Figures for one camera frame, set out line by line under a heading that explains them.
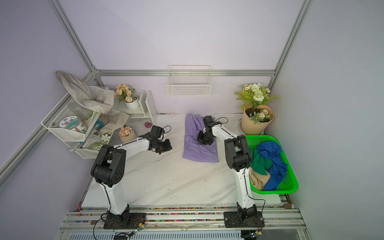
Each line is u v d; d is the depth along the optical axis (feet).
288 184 2.68
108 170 1.66
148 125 3.69
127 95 3.16
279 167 2.66
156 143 2.68
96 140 2.82
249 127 3.25
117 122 3.04
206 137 2.96
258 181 2.69
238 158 1.95
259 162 2.81
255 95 2.90
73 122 2.17
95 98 2.80
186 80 3.15
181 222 2.45
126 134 3.16
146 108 3.28
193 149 3.24
